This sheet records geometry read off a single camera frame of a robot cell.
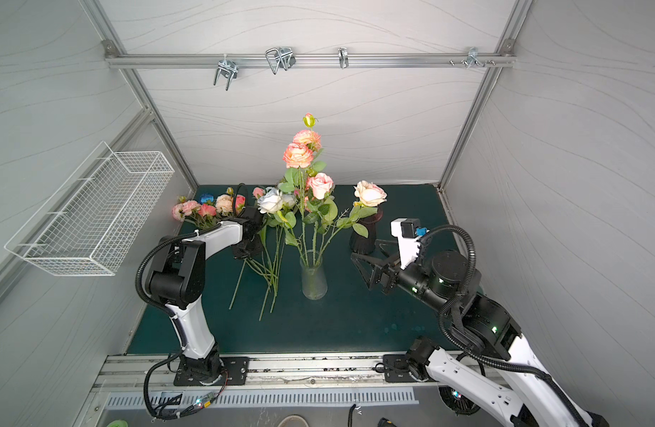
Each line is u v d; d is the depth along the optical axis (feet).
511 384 1.33
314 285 2.80
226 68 2.58
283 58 2.51
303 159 1.99
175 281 1.66
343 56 2.39
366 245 3.12
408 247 1.57
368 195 2.06
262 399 2.30
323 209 2.15
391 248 1.92
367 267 1.59
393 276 1.56
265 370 2.46
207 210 3.50
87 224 2.21
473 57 2.51
